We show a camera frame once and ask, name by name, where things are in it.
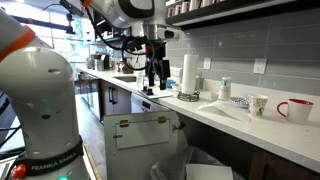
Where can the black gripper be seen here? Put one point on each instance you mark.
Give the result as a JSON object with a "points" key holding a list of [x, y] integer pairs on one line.
{"points": [[155, 63]]}

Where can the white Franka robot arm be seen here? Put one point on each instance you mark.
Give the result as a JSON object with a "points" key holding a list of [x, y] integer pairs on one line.
{"points": [[40, 87]]}

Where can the blue bowl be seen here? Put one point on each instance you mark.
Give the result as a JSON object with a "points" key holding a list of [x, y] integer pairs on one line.
{"points": [[169, 83]]}

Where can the clear water bottle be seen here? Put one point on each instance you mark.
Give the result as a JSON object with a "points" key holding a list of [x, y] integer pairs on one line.
{"points": [[140, 79]]}

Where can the white tray with black items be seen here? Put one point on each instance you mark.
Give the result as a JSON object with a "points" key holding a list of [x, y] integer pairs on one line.
{"points": [[156, 93]]}

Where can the glass coffee pot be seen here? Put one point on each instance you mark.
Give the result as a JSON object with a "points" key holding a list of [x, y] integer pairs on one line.
{"points": [[123, 68]]}

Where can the white paper towel roll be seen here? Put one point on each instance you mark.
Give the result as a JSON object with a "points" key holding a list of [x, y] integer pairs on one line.
{"points": [[189, 73]]}

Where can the dark wood cabinet door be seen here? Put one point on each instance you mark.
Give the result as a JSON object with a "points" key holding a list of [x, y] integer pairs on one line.
{"points": [[115, 100]]}

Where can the coffee maker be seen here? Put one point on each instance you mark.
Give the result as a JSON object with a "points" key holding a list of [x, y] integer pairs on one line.
{"points": [[101, 61]]}

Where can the tall patterned cup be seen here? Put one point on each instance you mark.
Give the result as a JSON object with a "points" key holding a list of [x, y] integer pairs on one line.
{"points": [[225, 88]]}

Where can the white open cabinet door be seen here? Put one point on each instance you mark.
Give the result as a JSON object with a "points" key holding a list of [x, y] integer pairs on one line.
{"points": [[135, 142]]}

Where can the patterned ceramic bowl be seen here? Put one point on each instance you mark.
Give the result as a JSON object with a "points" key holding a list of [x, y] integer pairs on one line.
{"points": [[240, 102]]}

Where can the trash bin with liner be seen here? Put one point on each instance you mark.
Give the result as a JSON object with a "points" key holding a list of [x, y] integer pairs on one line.
{"points": [[192, 164]]}

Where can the patterned paper cup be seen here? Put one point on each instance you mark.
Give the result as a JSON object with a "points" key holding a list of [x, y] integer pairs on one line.
{"points": [[257, 104]]}

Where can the red and white mug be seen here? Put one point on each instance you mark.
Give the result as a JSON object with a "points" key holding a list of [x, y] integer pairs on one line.
{"points": [[298, 110]]}

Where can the black wire towel holder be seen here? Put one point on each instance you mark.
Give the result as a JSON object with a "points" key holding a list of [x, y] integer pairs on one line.
{"points": [[188, 97]]}

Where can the white light switch plate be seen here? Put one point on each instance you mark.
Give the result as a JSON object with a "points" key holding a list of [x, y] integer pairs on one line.
{"points": [[207, 63]]}

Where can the dark wall shelf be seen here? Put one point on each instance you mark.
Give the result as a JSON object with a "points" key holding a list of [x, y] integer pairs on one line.
{"points": [[232, 7]]}

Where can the white wall outlet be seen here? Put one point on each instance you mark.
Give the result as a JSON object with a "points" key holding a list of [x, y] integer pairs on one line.
{"points": [[259, 66]]}

